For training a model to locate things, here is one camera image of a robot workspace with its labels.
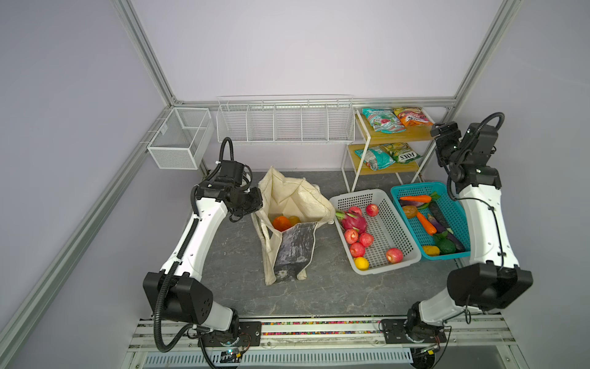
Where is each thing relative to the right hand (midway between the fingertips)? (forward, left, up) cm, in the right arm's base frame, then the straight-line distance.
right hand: (436, 132), depth 72 cm
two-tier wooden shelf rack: (+13, +21, -28) cm, 37 cm away
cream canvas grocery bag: (-29, +48, -28) cm, 62 cm away
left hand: (-15, +56, -19) cm, 61 cm away
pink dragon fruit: (-10, +23, -33) cm, 42 cm away
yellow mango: (-9, +47, -36) cm, 60 cm away
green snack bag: (+19, -1, -24) cm, 31 cm away
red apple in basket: (-18, +25, -34) cm, 46 cm away
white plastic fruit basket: (-18, +6, -43) cm, 46 cm away
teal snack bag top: (+18, +11, -7) cm, 22 cm away
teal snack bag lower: (+15, +11, -24) cm, 30 cm away
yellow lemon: (-27, +21, -38) cm, 51 cm away
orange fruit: (-14, +51, -32) cm, 62 cm away
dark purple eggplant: (-6, -16, -39) cm, 43 cm away
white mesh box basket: (+22, +96, -18) cm, 100 cm away
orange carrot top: (+4, -10, -38) cm, 40 cm away
